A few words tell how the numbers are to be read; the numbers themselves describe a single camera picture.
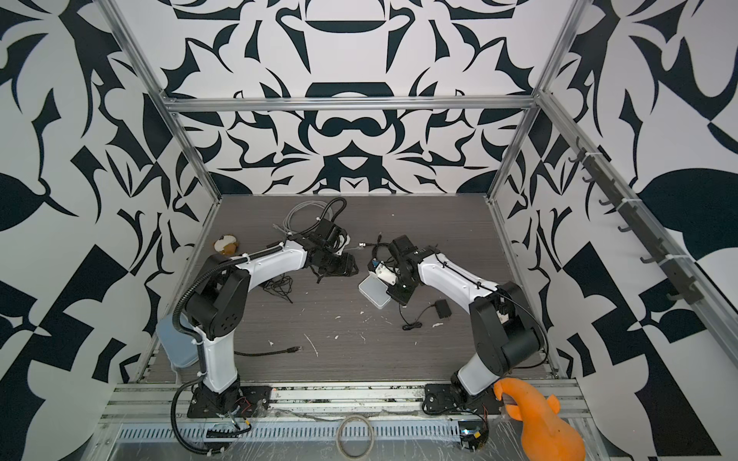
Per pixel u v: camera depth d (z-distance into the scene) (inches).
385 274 31.3
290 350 32.3
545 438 24.9
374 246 41.2
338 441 27.0
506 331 17.7
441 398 29.4
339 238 31.2
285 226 42.7
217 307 19.8
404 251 28.1
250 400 29.0
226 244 40.1
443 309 35.1
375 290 36.4
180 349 31.9
